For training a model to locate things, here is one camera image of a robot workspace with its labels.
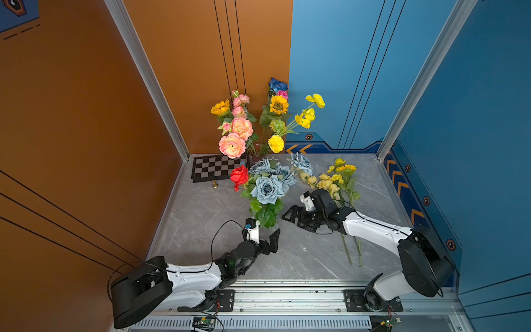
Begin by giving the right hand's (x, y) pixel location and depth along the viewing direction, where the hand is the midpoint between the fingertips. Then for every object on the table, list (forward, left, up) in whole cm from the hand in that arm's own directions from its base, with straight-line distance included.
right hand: (289, 220), depth 84 cm
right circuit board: (-33, -33, -10) cm, 48 cm away
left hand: (-3, +7, +1) cm, 8 cm away
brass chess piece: (+24, +37, -7) cm, 45 cm away
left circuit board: (-33, +29, -11) cm, 46 cm away
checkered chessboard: (+35, +38, -5) cm, 51 cm away
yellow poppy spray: (+26, -31, -4) cm, 40 cm away
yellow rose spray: (+22, -21, -3) cm, 31 cm away
